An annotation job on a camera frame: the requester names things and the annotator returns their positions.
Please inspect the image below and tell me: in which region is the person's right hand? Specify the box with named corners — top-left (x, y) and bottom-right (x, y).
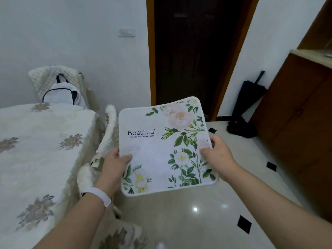
top-left (200, 135), bottom-right (242, 182)

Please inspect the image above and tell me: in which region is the person's left hand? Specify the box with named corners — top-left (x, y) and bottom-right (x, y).
top-left (94, 147), bottom-right (133, 197)

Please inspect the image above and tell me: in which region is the white Beautiful floral placemat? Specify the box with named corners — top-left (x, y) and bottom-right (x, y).
top-left (118, 96), bottom-right (219, 197)

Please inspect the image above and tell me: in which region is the person's right forearm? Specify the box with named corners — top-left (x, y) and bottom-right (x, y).
top-left (228, 166), bottom-right (332, 249)

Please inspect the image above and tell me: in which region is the dining table with floral cloth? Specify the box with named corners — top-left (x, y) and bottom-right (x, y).
top-left (0, 102), bottom-right (100, 249)

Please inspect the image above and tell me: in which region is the smartwatch with white band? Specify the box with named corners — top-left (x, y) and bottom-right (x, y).
top-left (80, 187), bottom-right (111, 207)

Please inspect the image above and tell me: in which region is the black folded umbrella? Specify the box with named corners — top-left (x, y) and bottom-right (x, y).
top-left (227, 71), bottom-right (268, 139)

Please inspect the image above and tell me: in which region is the wooden sideboard cabinet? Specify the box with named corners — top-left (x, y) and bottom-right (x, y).
top-left (250, 0), bottom-right (332, 223)

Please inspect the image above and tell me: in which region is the white backpack with dark trim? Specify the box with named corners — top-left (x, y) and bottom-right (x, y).
top-left (42, 74), bottom-right (87, 108)

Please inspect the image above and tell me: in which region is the dark wooden door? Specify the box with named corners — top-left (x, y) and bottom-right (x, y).
top-left (155, 0), bottom-right (247, 120)

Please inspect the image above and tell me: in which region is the brown door frame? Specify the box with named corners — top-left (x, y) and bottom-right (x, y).
top-left (146, 0), bottom-right (260, 122)

